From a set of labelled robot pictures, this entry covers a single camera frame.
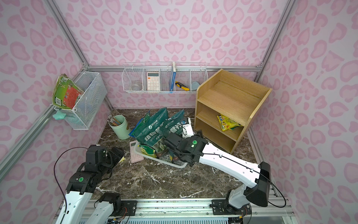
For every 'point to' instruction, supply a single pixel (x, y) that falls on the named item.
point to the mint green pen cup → (121, 130)
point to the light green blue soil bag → (139, 124)
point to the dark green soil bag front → (173, 125)
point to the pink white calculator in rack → (153, 81)
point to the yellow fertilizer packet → (226, 123)
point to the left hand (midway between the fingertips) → (119, 150)
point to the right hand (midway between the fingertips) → (192, 134)
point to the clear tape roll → (135, 87)
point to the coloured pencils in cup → (113, 121)
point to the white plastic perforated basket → (166, 158)
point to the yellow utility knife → (182, 86)
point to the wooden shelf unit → (225, 106)
